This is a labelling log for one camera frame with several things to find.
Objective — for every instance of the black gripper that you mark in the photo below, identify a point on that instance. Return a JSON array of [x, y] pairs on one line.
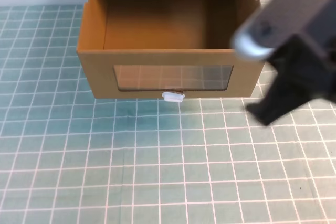
[[303, 74]]

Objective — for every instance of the brown cardboard shoebox drawer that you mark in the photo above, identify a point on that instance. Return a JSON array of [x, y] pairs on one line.
[[128, 57]]

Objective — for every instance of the cyan grid tablecloth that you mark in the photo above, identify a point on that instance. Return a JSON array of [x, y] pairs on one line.
[[69, 158]]

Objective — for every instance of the white upper drawer handle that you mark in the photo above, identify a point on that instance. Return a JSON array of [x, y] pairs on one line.
[[175, 97]]

